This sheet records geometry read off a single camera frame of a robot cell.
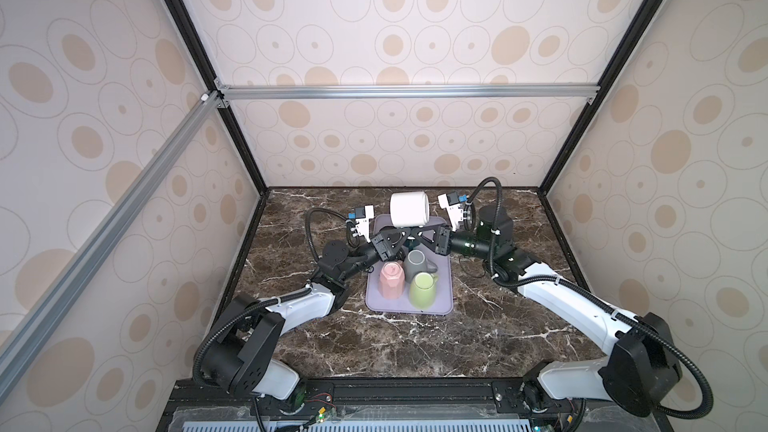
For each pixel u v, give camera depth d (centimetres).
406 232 72
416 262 87
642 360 41
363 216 70
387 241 69
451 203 67
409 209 68
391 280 85
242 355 43
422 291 83
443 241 65
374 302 90
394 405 73
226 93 90
